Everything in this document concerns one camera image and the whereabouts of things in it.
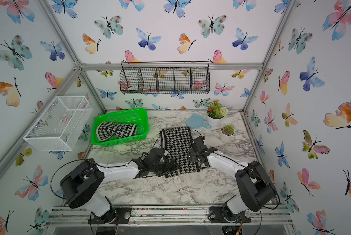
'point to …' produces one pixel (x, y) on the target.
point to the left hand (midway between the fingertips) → (178, 169)
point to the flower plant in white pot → (215, 113)
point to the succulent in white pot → (227, 133)
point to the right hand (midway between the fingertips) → (199, 153)
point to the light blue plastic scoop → (196, 121)
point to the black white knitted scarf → (107, 129)
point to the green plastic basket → (138, 117)
